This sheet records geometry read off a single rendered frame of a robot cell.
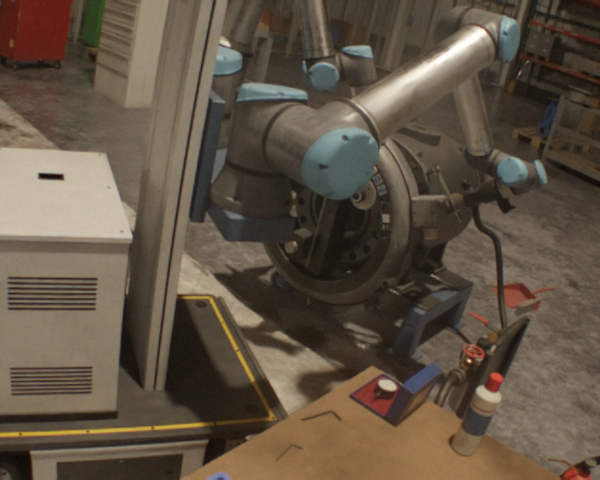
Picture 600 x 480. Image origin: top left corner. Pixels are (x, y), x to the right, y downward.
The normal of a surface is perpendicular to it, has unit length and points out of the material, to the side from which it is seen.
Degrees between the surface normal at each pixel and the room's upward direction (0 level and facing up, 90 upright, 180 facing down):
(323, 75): 95
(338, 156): 93
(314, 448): 0
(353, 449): 0
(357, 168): 93
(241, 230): 90
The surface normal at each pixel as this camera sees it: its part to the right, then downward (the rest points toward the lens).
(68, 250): 0.39, 0.44
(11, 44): -0.57, 0.20
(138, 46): 0.68, 0.42
